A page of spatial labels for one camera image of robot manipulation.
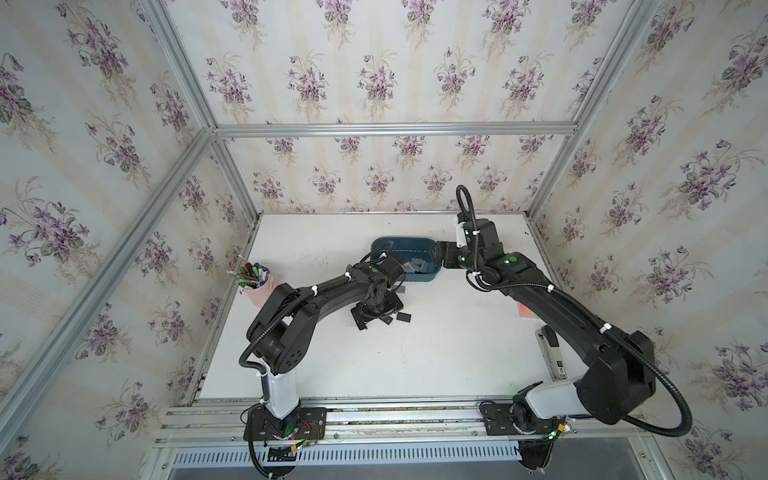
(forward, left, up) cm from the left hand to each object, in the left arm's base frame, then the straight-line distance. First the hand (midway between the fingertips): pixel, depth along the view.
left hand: (388, 316), depth 89 cm
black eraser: (0, +1, -2) cm, 2 cm away
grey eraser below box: (+11, -5, -2) cm, 12 cm away
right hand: (+12, -17, +19) cm, 27 cm away
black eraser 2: (+1, -5, -3) cm, 6 cm away
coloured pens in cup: (+11, +42, +6) cm, 44 cm away
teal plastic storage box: (+23, -10, 0) cm, 25 cm away
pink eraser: (+21, -7, -2) cm, 22 cm away
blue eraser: (+22, -11, 0) cm, 24 cm away
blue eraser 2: (+18, -13, 0) cm, 22 cm away
